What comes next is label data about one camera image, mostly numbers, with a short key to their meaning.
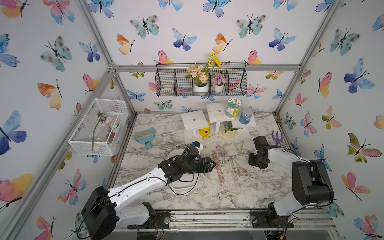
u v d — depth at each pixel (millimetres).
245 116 887
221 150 1003
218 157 959
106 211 388
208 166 659
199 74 807
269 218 669
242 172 907
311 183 454
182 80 986
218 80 893
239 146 1019
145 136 1061
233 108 825
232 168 914
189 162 600
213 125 1009
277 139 1052
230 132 984
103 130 713
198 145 720
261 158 831
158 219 738
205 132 993
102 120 749
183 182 633
